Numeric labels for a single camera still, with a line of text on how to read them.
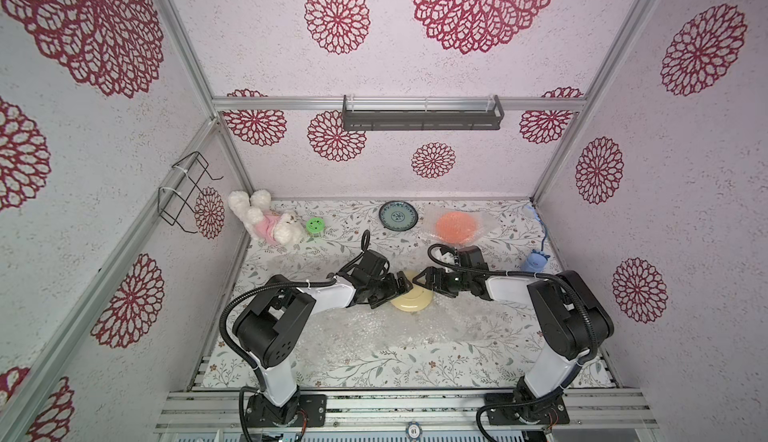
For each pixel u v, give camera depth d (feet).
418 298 2.96
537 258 3.03
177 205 2.45
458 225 3.57
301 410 2.40
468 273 2.50
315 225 3.49
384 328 2.86
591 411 2.47
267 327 1.55
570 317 1.59
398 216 3.78
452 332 2.82
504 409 2.38
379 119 2.89
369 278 2.44
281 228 3.27
